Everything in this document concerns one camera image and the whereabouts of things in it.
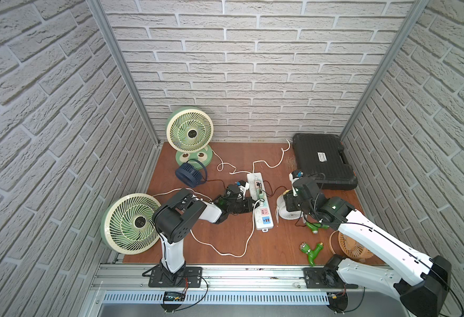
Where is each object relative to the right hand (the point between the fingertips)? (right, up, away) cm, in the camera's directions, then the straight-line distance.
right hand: (289, 196), depth 78 cm
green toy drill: (+7, -22, +1) cm, 23 cm away
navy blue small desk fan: (-44, +7, +14) cm, 47 cm away
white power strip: (-10, -11, +9) cm, 17 cm away
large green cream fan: (-62, -10, -7) cm, 63 cm away
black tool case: (+24, +16, +25) cm, 39 cm away
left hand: (-13, -3, +13) cm, 19 cm away
